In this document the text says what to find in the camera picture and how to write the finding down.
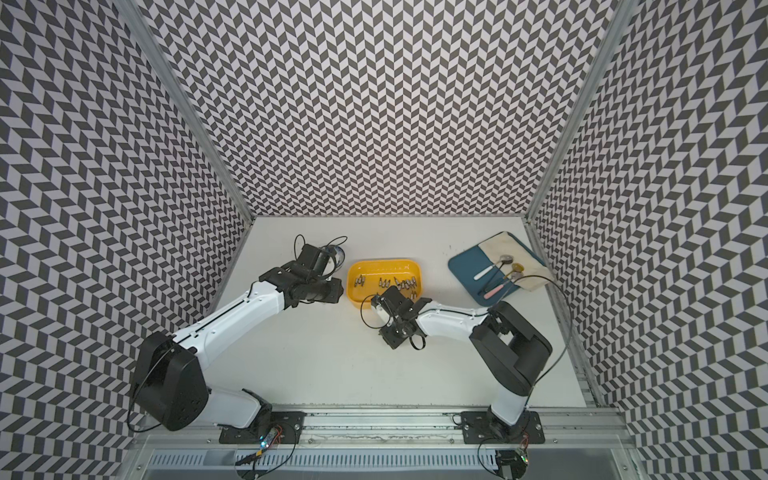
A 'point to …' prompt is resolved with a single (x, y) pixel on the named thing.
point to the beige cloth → (535, 275)
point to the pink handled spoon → (515, 277)
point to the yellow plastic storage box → (367, 278)
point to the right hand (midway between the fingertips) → (393, 338)
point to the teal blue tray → (484, 276)
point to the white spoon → (483, 272)
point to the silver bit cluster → (380, 282)
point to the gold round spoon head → (517, 266)
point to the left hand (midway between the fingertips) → (336, 292)
